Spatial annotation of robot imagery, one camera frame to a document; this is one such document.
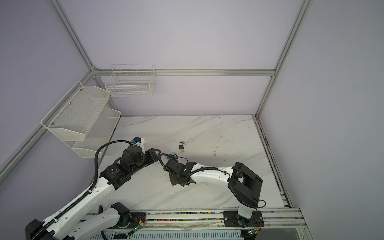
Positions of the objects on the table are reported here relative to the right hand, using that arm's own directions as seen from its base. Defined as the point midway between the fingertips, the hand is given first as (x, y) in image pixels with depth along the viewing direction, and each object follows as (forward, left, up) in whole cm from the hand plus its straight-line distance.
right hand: (173, 178), depth 83 cm
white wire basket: (+53, +30, +30) cm, 68 cm away
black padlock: (+24, -2, -4) cm, 24 cm away
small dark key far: (+28, -2, -4) cm, 29 cm away
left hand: (+8, +7, +14) cm, 18 cm away
